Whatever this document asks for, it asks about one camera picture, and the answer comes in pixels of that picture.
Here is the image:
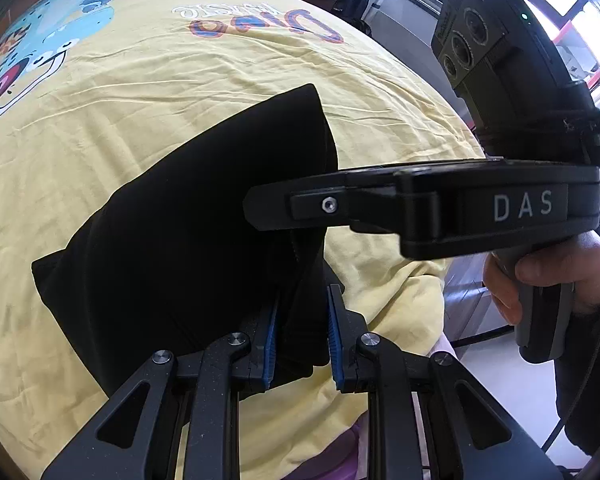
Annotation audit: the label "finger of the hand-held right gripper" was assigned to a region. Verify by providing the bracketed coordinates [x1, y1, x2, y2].
[242, 162, 401, 236]

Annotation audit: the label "purple bed sheet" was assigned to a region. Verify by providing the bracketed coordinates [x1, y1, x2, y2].
[260, 407, 377, 480]

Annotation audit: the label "person's right hand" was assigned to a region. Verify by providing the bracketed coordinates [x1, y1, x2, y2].
[482, 232, 600, 323]

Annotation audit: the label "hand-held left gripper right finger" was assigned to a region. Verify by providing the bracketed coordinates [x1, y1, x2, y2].
[326, 284, 566, 480]

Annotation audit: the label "yellow printed blanket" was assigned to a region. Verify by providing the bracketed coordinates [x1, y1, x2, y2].
[0, 0, 487, 480]

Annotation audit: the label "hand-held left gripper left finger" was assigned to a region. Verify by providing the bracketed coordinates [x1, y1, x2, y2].
[40, 295, 282, 480]

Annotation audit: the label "black pants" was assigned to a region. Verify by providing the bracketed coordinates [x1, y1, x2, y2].
[31, 83, 341, 401]

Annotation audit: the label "person's right forearm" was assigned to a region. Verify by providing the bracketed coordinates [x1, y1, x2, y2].
[554, 305, 600, 463]

